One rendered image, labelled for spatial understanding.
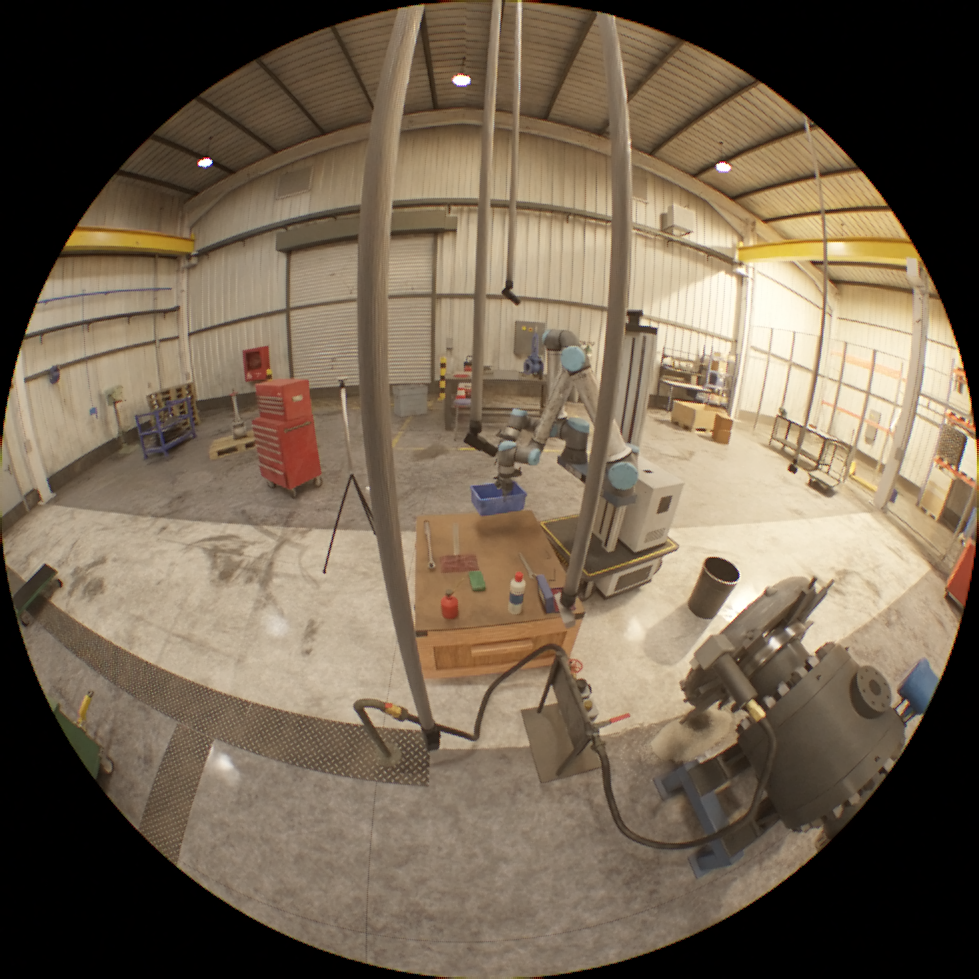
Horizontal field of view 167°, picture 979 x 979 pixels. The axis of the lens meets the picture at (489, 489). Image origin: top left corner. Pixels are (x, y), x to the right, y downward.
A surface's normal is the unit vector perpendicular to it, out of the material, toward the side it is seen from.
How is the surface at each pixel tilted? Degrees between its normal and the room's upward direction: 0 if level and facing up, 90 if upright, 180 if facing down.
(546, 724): 0
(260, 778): 0
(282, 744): 0
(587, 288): 90
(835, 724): 39
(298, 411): 89
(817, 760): 61
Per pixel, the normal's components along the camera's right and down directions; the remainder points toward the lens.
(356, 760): 0.04, -0.89
